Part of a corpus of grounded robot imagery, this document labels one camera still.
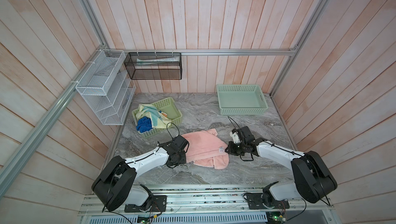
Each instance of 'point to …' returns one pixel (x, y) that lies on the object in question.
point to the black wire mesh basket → (154, 65)
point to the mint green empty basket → (242, 99)
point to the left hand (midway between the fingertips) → (181, 163)
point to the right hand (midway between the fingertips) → (225, 149)
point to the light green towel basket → (168, 106)
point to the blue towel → (144, 124)
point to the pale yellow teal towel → (158, 120)
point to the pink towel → (206, 149)
